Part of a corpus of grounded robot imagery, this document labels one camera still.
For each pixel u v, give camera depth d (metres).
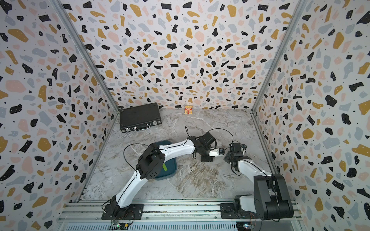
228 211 0.73
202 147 0.74
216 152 0.84
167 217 0.73
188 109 1.21
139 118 1.11
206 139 0.77
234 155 0.72
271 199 0.42
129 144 1.01
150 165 0.56
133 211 0.73
